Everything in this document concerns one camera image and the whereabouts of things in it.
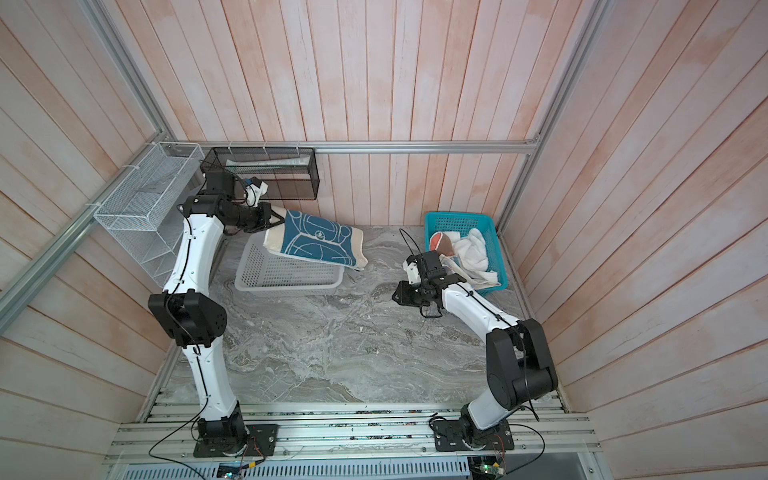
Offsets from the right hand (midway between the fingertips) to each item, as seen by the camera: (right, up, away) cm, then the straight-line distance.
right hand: (397, 295), depth 90 cm
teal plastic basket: (+20, +26, +25) cm, 41 cm away
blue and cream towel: (-25, +18, +3) cm, 31 cm away
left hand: (-33, +22, -5) cm, 40 cm away
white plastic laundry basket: (-48, +7, +17) cm, 51 cm away
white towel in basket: (+29, +11, +16) cm, 35 cm away
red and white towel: (+17, +17, +17) cm, 30 cm away
